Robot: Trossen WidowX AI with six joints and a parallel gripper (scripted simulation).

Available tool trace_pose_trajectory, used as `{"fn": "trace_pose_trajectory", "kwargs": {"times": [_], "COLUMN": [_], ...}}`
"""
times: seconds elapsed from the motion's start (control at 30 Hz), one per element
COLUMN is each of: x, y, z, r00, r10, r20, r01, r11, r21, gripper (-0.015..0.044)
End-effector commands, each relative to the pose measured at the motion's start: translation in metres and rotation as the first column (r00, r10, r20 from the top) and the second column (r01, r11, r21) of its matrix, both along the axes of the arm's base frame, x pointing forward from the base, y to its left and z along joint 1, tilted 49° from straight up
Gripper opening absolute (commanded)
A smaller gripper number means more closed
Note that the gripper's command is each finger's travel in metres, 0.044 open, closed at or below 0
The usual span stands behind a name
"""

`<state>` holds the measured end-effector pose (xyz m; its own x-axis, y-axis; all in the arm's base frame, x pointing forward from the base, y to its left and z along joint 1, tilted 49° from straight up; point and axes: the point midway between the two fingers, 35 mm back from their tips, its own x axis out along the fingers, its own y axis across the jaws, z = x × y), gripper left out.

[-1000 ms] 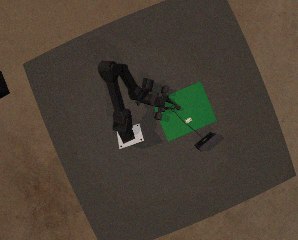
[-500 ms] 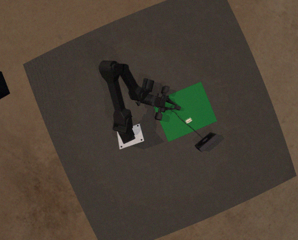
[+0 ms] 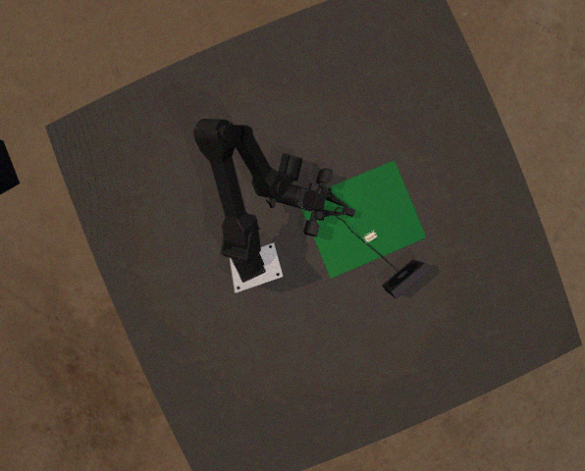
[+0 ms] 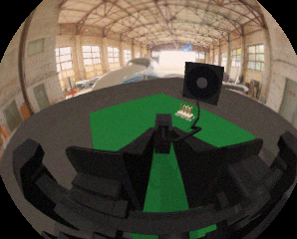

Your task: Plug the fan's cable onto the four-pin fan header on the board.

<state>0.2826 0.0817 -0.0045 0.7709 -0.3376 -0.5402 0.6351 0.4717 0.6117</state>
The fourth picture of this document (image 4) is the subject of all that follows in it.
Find green circuit board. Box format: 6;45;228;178
90;93;255;239

